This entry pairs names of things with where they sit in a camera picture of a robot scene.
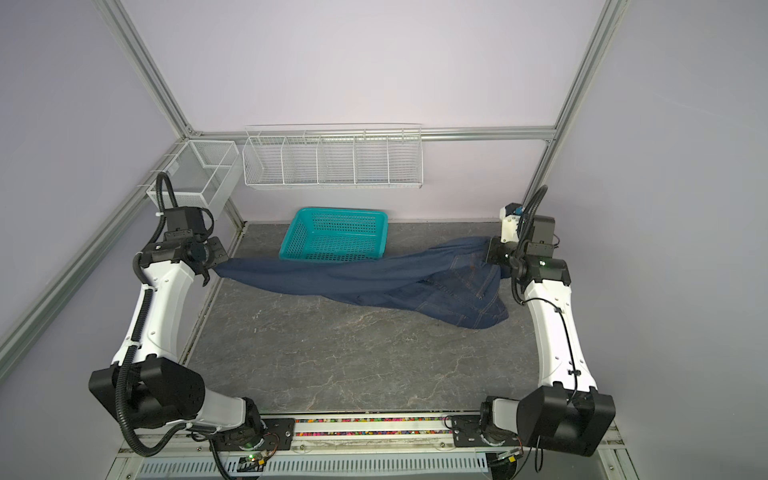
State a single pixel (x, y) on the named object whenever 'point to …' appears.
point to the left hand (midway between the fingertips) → (211, 258)
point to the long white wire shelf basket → (334, 156)
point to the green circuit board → (250, 463)
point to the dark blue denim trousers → (460, 281)
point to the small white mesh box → (202, 174)
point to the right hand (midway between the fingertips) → (491, 244)
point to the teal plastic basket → (334, 234)
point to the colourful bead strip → (374, 420)
